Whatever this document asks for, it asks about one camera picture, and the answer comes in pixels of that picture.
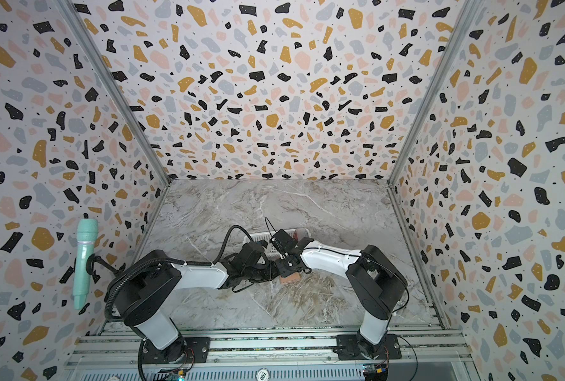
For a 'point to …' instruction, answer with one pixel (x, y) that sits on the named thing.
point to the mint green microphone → (87, 229)
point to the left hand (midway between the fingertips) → (288, 273)
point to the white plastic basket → (266, 236)
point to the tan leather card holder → (290, 279)
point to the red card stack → (299, 234)
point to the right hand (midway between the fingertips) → (287, 268)
